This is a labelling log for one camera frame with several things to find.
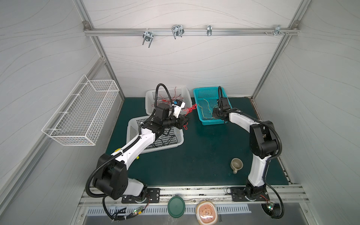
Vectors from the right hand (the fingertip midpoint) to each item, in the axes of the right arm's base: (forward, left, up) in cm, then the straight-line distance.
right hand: (219, 109), depth 101 cm
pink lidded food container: (-62, +11, -6) cm, 63 cm away
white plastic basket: (+17, +45, -6) cm, 48 cm away
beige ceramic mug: (-36, -8, -9) cm, 38 cm away
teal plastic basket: (+12, +9, -3) cm, 15 cm away
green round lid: (-60, +26, +1) cm, 66 cm away
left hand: (-20, +20, +15) cm, 32 cm away
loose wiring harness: (-63, +45, -7) cm, 78 cm away
